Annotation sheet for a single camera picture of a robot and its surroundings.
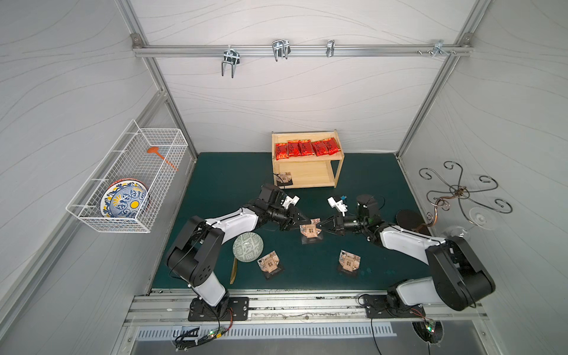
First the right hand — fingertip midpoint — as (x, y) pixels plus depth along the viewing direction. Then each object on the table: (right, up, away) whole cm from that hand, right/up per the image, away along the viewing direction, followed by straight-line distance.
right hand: (317, 226), depth 79 cm
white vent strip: (-17, -32, -9) cm, 37 cm away
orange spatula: (-59, +28, -1) cm, 65 cm away
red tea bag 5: (+8, +31, +13) cm, 35 cm away
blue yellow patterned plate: (-57, +12, -17) cm, 61 cm away
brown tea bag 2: (-12, +18, +29) cm, 36 cm away
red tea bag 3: (-3, +31, +13) cm, 34 cm away
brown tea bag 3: (-2, -1, -1) cm, 3 cm away
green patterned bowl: (-27, -10, +7) cm, 29 cm away
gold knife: (-31, -18, +3) cm, 36 cm away
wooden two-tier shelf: (+2, +21, +32) cm, 38 cm away
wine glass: (+43, +7, -20) cm, 48 cm away
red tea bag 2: (-9, +30, +14) cm, 35 cm away
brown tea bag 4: (+13, -15, +5) cm, 20 cm away
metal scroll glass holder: (+42, +10, -3) cm, 44 cm away
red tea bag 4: (+3, +30, +14) cm, 33 cm away
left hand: (-2, +1, -1) cm, 3 cm away
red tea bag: (-14, +29, +11) cm, 34 cm away
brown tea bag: (-18, -15, +4) cm, 24 cm away
